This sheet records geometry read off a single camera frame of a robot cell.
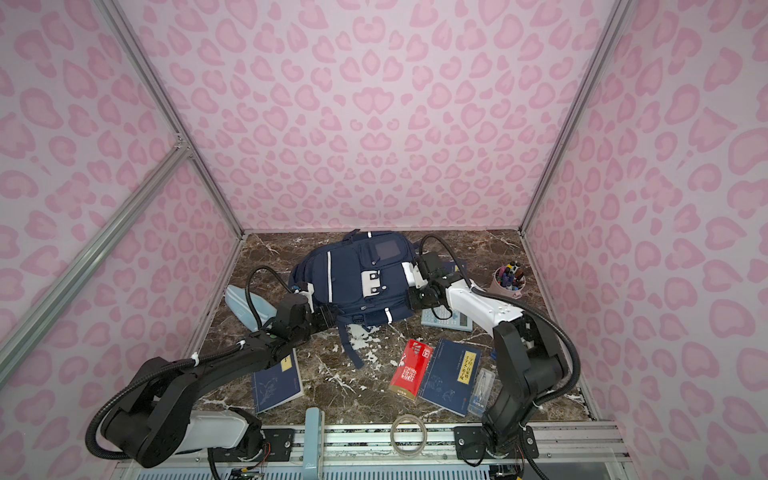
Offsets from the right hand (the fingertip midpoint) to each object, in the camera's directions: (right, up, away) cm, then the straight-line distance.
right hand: (414, 296), depth 90 cm
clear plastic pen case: (+17, -24, -10) cm, 31 cm away
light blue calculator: (+14, -8, +2) cm, 16 cm away
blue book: (-38, -23, -8) cm, 45 cm away
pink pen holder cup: (+28, +5, -1) cm, 29 cm away
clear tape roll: (+1, -33, -18) cm, 38 cm away
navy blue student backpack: (-19, +4, +10) cm, 22 cm away
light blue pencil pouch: (-56, -1, +5) cm, 56 cm away
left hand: (-23, -3, -2) cm, 24 cm away
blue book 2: (+9, -21, -8) cm, 25 cm away
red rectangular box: (-1, -20, -5) cm, 21 cm away
